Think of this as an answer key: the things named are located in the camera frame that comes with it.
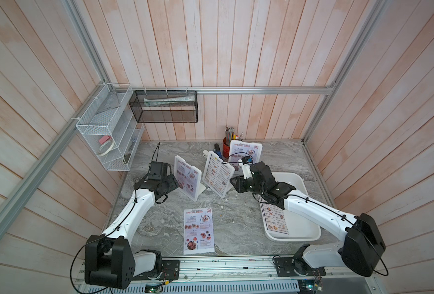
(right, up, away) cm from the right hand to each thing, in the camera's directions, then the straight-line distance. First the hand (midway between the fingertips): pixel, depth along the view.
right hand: (231, 178), depth 82 cm
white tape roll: (-56, +11, -4) cm, 58 cm away
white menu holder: (-21, 0, +5) cm, 21 cm away
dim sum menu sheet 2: (+21, -19, +2) cm, 28 cm away
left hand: (-29, -4, +4) cm, 30 cm away
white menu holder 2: (+5, +14, +12) cm, 19 cm away
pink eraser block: (-58, +18, 0) cm, 61 cm away
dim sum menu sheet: (-7, +1, +9) cm, 11 cm away
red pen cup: (+1, +22, +22) cm, 31 cm away
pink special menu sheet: (-15, -25, +2) cm, 29 cm away
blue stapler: (-6, +14, +29) cm, 32 cm away
